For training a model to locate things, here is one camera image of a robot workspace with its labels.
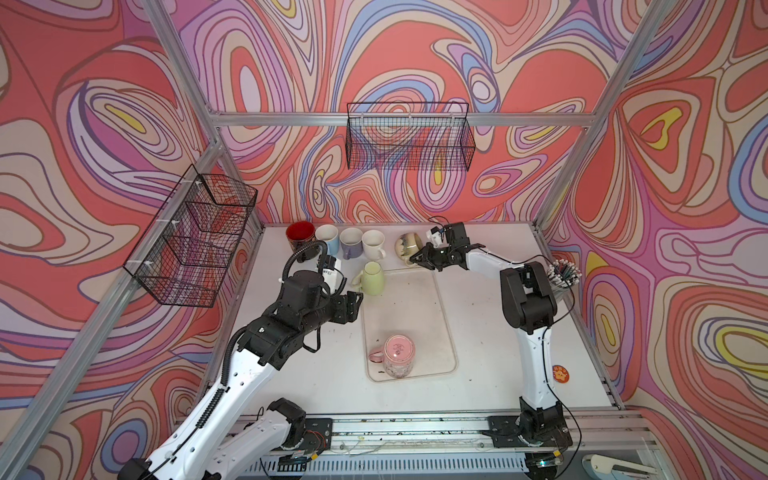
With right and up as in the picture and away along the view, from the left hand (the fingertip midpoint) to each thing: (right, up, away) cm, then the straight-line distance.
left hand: (354, 292), depth 71 cm
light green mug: (+3, +1, +22) cm, 23 cm away
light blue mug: (-13, +17, +35) cm, 41 cm away
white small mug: (+3, +13, +34) cm, 37 cm away
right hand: (+17, +6, +30) cm, 36 cm away
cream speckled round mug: (+15, +12, +30) cm, 35 cm away
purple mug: (-4, +13, +34) cm, 37 cm away
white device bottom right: (+56, -38, -5) cm, 68 cm away
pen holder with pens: (+60, +3, +14) cm, 61 cm away
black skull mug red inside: (-22, +16, +32) cm, 42 cm away
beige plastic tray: (+16, -8, +27) cm, 32 cm away
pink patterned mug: (+11, -16, +4) cm, 20 cm away
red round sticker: (+57, -24, +11) cm, 63 cm away
